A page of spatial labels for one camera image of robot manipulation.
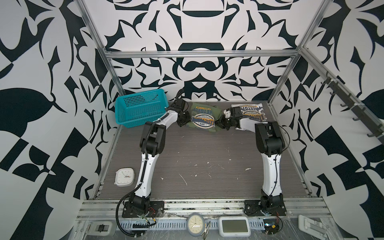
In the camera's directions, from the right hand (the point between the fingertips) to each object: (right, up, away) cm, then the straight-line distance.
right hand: (215, 120), depth 105 cm
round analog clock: (-14, -45, -38) cm, 61 cm away
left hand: (-16, +2, +2) cm, 16 cm away
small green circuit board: (+21, -49, -34) cm, 63 cm away
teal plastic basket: (-60, +8, +9) cm, 61 cm away
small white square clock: (-52, -30, -24) cm, 64 cm away
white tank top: (+31, +7, +7) cm, 32 cm away
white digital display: (+3, -46, -38) cm, 60 cm away
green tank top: (-7, +2, +3) cm, 8 cm away
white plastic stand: (+39, -48, -36) cm, 71 cm away
